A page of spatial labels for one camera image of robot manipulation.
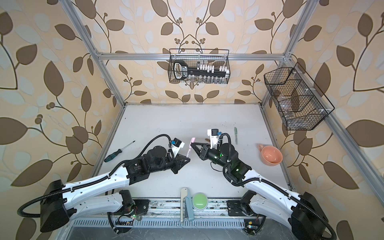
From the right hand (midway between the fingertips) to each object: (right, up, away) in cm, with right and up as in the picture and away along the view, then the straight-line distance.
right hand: (192, 146), depth 70 cm
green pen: (+30, +4, +35) cm, 46 cm away
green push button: (+4, -29, +5) cm, 30 cm away
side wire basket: (+54, +20, +3) cm, 58 cm away
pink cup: (+48, -10, +21) cm, 53 cm away
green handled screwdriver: (-49, -8, +23) cm, 55 cm away
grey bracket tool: (-5, -26, +5) cm, 27 cm away
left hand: (-1, -6, +1) cm, 6 cm away
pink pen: (0, +3, 0) cm, 3 cm away
